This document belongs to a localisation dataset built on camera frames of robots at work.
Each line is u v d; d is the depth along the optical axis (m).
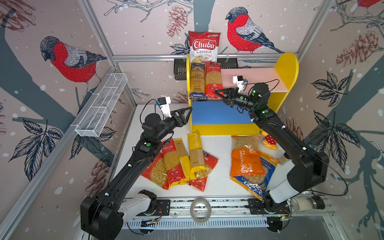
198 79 0.73
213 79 0.73
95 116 0.73
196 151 0.88
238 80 0.67
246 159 0.84
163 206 0.73
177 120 0.60
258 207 0.73
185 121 0.61
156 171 0.81
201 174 0.81
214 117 0.89
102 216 0.37
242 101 0.63
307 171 0.42
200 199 0.77
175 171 0.77
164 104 0.61
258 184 0.78
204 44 0.82
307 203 0.71
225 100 0.65
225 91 0.68
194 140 0.95
